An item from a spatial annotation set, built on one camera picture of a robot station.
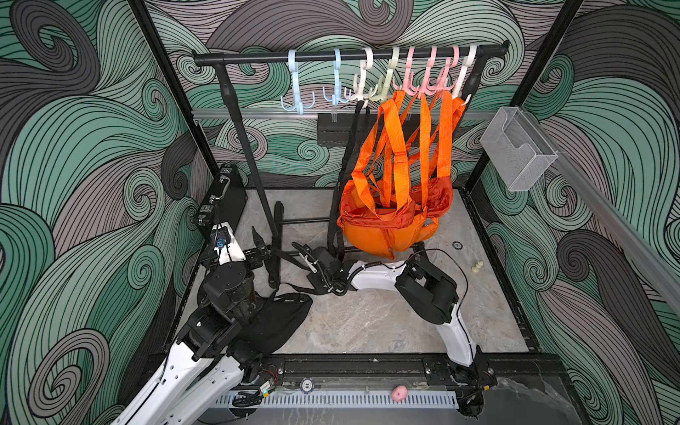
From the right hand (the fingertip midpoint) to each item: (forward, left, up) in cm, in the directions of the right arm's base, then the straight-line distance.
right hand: (309, 273), depth 93 cm
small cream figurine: (+2, -61, +2) cm, 61 cm away
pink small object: (-36, -26, +2) cm, 44 cm away
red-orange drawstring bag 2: (+14, -24, +26) cm, 38 cm away
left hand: (-6, +15, +34) cm, 37 cm away
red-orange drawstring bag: (+11, -39, +29) cm, 50 cm away
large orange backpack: (+8, -29, +7) cm, 31 cm away
